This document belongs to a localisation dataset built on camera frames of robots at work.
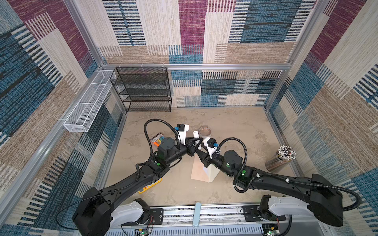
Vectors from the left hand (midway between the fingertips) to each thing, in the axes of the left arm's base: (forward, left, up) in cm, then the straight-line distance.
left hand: (202, 137), depth 71 cm
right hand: (-3, +2, -5) cm, 6 cm away
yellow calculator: (-14, +29, -26) cm, 42 cm away
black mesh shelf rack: (+51, +40, -11) cm, 65 cm away
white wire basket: (+21, +73, -10) cm, 77 cm away
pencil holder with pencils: (-5, -41, -9) cm, 42 cm away
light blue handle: (-28, +3, -24) cm, 37 cm away
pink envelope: (-7, 0, -27) cm, 27 cm away
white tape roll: (+23, -5, -27) cm, 36 cm away
